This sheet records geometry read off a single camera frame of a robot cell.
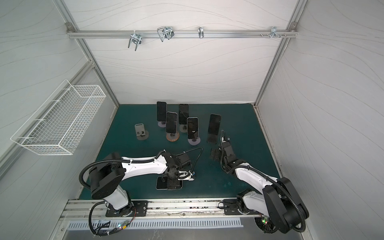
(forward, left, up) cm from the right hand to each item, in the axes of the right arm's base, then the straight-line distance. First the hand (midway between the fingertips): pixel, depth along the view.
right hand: (221, 147), depth 90 cm
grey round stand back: (+17, +26, -6) cm, 32 cm away
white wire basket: (-11, +78, +30) cm, 85 cm away
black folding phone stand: (+10, +5, -6) cm, 12 cm away
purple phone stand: (+6, +16, -4) cm, 18 cm away
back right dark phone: (+15, +24, +13) cm, 31 cm away
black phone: (+13, +4, +8) cm, 15 cm away
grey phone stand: (+6, +52, +1) cm, 52 cm away
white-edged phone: (-22, +34, -5) cm, 41 cm away
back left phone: (+21, +40, +6) cm, 46 cm away
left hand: (-19, +24, -5) cm, 31 cm away
